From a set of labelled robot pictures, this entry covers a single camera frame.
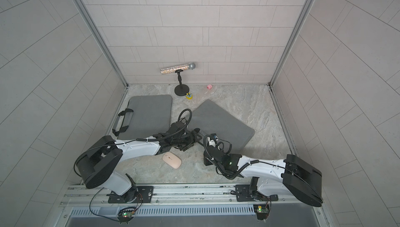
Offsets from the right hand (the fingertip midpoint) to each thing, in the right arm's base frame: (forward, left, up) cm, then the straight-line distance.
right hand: (204, 155), depth 82 cm
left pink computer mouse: (-2, +17, 0) cm, 17 cm away
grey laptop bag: (+25, +33, +5) cm, 42 cm away
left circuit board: (-24, +34, +2) cm, 42 cm away
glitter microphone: (+48, +6, +23) cm, 53 cm away
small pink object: (+49, -6, +2) cm, 50 cm away
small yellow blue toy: (+42, +9, +1) cm, 43 cm away
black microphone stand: (+48, +15, +2) cm, 50 cm away
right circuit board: (-25, -24, -3) cm, 35 cm away
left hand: (+7, +1, +3) cm, 8 cm away
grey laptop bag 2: (+21, -6, +2) cm, 22 cm away
